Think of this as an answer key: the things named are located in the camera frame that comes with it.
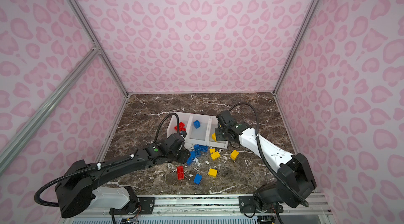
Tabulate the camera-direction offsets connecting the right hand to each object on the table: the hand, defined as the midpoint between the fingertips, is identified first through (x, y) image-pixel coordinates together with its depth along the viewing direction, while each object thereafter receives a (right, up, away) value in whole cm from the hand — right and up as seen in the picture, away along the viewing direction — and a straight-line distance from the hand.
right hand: (222, 133), depth 84 cm
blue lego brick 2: (-13, -9, +6) cm, 17 cm away
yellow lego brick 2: (-3, -13, +4) cm, 14 cm away
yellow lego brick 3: (+7, -13, +3) cm, 15 cm away
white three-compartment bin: (-13, 0, +16) cm, 21 cm away
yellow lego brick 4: (-5, -20, -3) cm, 21 cm away
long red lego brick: (-24, +1, +14) cm, 28 cm away
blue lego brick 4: (-13, -23, -4) cm, 26 cm away
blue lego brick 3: (-14, -13, +6) cm, 20 cm away
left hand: (-18, -9, -2) cm, 20 cm away
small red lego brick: (-27, +1, +14) cm, 31 cm away
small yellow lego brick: (-5, -11, +6) cm, 14 cm away
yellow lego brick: (-4, -4, +9) cm, 10 cm away
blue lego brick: (-14, +3, +14) cm, 20 cm away
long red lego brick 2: (-22, -20, -2) cm, 30 cm away
